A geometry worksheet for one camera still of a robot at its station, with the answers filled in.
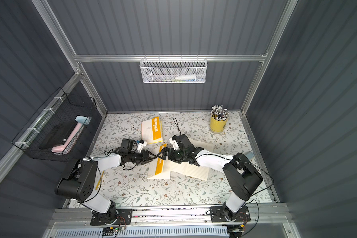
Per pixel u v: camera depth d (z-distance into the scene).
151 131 1.04
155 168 0.84
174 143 0.81
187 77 0.91
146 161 0.83
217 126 1.01
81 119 0.81
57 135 0.68
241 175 0.48
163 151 0.76
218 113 0.94
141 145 0.88
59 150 0.63
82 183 0.46
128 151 0.77
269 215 0.74
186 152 0.68
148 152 0.85
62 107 0.79
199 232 0.77
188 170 0.89
